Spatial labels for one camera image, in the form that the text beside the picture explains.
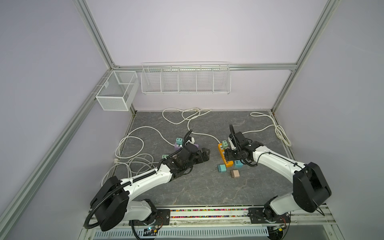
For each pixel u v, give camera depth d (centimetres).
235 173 87
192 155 62
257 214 74
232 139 70
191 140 75
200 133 106
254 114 119
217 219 74
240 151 64
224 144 93
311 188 43
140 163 92
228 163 90
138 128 112
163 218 73
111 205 41
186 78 101
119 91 100
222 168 89
